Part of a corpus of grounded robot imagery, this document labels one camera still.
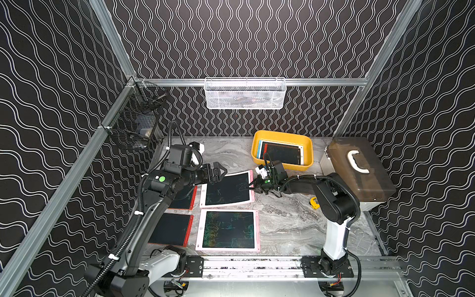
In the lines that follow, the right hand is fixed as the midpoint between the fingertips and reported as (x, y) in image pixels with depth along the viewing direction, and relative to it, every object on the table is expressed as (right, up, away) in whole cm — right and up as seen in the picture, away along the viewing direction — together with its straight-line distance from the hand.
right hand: (247, 187), depth 94 cm
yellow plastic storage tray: (+26, +27, +24) cm, 45 cm away
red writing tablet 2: (-30, -8, -1) cm, 31 cm away
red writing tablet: (+24, +17, +15) cm, 33 cm away
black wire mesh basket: (-57, +33, -1) cm, 66 cm away
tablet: (+9, +22, +22) cm, 32 cm away
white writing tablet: (-8, -2, +1) cm, 9 cm away
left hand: (-12, +11, -25) cm, 29 cm away
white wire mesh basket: (0, +59, +33) cm, 67 cm away
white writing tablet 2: (-9, -18, -9) cm, 22 cm away
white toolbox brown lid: (+49, +14, -10) cm, 52 cm away
